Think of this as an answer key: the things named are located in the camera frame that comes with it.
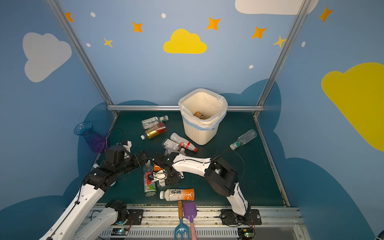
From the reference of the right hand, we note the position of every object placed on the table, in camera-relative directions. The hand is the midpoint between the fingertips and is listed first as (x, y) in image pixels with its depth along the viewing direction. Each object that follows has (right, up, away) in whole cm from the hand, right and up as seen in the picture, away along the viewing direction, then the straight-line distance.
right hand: (169, 173), depth 87 cm
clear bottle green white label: (-17, +32, +27) cm, 45 cm away
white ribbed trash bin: (+17, +21, +8) cm, 28 cm away
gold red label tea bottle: (-9, +27, +19) cm, 34 cm away
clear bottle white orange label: (-2, +12, +10) cm, 16 cm away
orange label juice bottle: (-8, +3, +2) cm, 9 cm away
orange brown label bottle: (+18, +37, +20) cm, 46 cm away
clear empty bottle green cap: (+49, +19, +15) cm, 55 cm away
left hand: (-11, +12, -10) cm, 19 cm away
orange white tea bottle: (+3, -8, -10) cm, 13 cm away
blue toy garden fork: (+9, -21, -16) cm, 28 cm away
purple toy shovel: (+12, -17, -10) cm, 23 cm away
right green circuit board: (+41, -24, -15) cm, 50 cm away
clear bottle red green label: (-9, -5, -8) cm, 13 cm away
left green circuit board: (-22, -24, -15) cm, 35 cm away
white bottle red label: (+7, +18, +12) cm, 22 cm away
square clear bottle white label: (-3, +16, +12) cm, 21 cm away
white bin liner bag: (+28, +41, +13) cm, 51 cm away
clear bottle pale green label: (-2, +2, -12) cm, 12 cm away
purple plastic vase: (-52, +17, +15) cm, 57 cm away
